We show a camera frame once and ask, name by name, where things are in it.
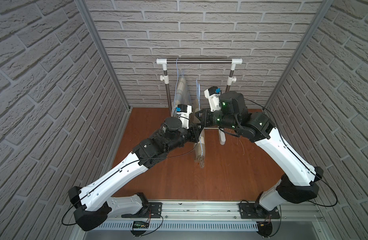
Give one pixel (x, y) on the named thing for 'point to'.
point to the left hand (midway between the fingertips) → (203, 119)
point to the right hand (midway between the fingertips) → (190, 117)
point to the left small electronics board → (139, 227)
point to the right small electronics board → (265, 228)
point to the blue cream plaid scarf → (181, 94)
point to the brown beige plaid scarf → (199, 146)
